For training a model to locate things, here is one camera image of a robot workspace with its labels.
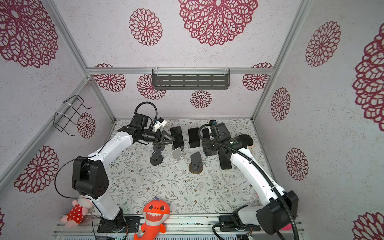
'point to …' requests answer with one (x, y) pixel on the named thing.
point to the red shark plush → (155, 213)
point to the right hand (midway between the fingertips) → (209, 140)
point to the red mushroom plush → (77, 213)
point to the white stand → (179, 161)
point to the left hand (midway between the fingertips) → (171, 142)
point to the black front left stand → (156, 158)
